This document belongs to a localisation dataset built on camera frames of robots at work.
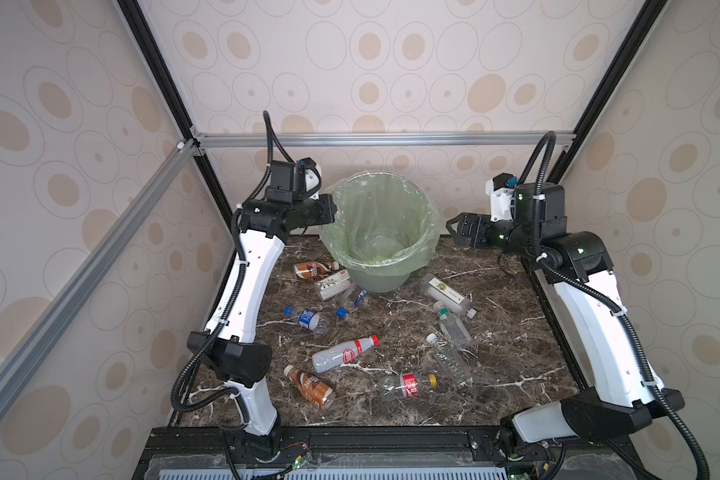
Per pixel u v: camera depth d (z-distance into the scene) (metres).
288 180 0.53
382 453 0.73
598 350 0.41
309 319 0.91
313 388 0.78
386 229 0.93
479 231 0.56
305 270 1.03
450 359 0.87
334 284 0.99
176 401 0.40
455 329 0.92
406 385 0.78
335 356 0.84
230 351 0.43
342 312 0.95
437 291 0.98
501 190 0.55
